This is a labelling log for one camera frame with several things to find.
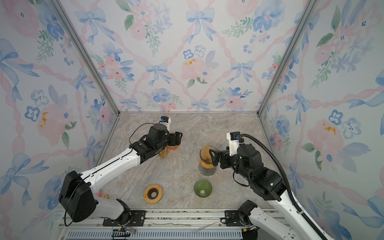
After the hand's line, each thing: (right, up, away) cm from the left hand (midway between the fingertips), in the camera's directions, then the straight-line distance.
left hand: (177, 132), depth 80 cm
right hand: (+19, -7, -14) cm, 25 cm away
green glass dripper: (+14, -31, +3) cm, 34 cm away
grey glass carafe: (+16, -23, +5) cm, 28 cm away
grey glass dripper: (+15, -14, -1) cm, 20 cm away
